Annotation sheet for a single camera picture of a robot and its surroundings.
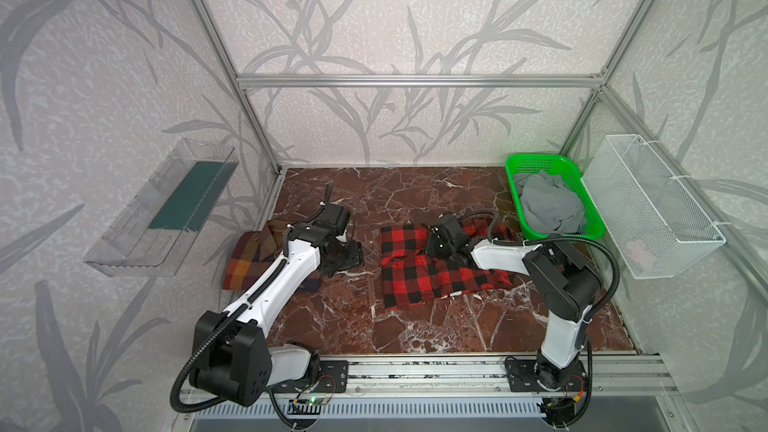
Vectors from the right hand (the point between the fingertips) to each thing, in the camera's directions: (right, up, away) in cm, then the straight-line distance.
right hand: (424, 235), depth 97 cm
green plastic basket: (+52, +25, +17) cm, 61 cm away
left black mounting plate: (-24, -31, -24) cm, 46 cm away
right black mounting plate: (+24, -31, -24) cm, 46 cm away
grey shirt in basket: (+45, +10, +7) cm, 47 cm away
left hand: (-19, -3, -14) cm, 24 cm away
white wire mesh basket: (+47, +8, -35) cm, 59 cm away
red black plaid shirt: (-5, -11, -9) cm, 15 cm away
